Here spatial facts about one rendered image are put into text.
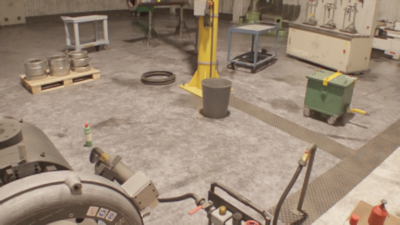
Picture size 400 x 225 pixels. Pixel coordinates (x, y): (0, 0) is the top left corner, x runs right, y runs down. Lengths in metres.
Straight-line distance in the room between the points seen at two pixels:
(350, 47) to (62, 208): 5.87
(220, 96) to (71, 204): 2.71
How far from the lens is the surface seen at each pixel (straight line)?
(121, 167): 1.23
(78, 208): 0.95
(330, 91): 3.70
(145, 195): 1.12
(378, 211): 1.60
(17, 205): 0.90
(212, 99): 3.44
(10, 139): 1.36
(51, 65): 5.17
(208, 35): 4.25
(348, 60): 6.27
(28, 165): 0.97
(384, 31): 9.74
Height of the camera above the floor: 1.48
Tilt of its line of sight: 24 degrees down
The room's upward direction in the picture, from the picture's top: 2 degrees clockwise
